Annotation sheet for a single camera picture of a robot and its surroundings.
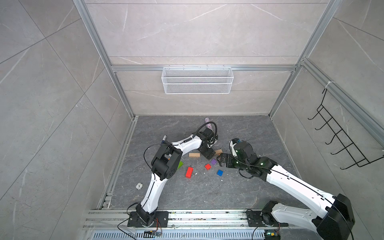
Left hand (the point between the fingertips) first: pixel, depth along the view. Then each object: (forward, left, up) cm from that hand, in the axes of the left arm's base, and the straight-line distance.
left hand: (207, 149), depth 99 cm
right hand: (-14, -6, +14) cm, 20 cm away
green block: (-10, +18, -1) cm, 20 cm away
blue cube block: (-16, -6, -2) cm, 17 cm away
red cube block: (-12, +1, -2) cm, 12 cm away
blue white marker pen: (+10, +30, 0) cm, 32 cm away
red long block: (-16, +12, +1) cm, 20 cm away
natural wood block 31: (-4, +8, 0) cm, 9 cm away
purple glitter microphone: (+26, -2, +1) cm, 26 cm away
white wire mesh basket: (+38, +6, +28) cm, 48 cm away
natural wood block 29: (-1, -8, -2) cm, 8 cm away
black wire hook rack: (-15, -58, +29) cm, 66 cm away
